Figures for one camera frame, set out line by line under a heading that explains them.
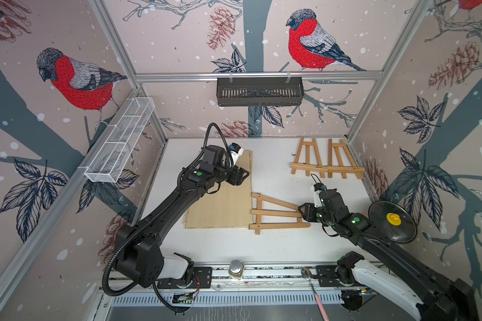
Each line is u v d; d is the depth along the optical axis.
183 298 0.71
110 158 0.73
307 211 0.71
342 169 1.01
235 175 0.70
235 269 0.66
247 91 1.07
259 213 0.87
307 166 1.04
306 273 0.76
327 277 0.73
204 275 0.75
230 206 0.91
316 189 0.74
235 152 0.70
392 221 0.74
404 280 0.46
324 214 0.67
